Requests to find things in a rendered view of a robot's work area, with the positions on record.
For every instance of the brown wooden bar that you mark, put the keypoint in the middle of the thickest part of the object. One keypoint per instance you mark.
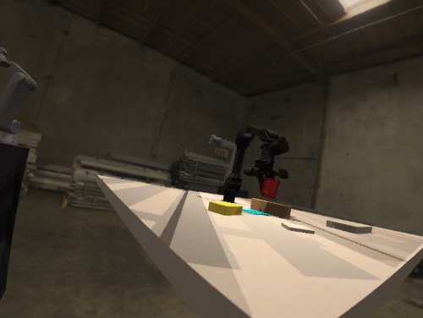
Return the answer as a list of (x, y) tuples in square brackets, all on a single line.
[(274, 209)]

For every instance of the yellow flat block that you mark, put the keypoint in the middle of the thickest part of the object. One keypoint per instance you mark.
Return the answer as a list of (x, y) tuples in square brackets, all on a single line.
[(226, 208)]

